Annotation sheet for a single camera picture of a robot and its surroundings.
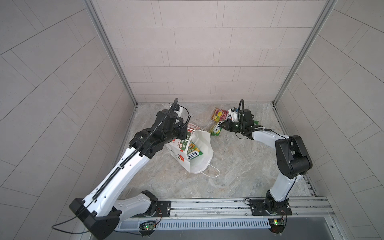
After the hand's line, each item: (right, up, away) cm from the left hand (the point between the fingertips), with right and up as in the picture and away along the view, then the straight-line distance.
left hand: (190, 125), depth 67 cm
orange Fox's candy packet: (+18, +5, +38) cm, 42 cm away
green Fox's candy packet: (+44, -1, +36) cm, 57 cm away
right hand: (+17, -1, +24) cm, 30 cm away
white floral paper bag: (+5, -10, +24) cm, 27 cm away
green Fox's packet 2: (+1, -15, +14) cm, 20 cm away
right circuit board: (+40, -46, +1) cm, 61 cm away
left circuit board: (-19, -44, -3) cm, 48 cm away
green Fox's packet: (+15, -4, +21) cm, 26 cm away
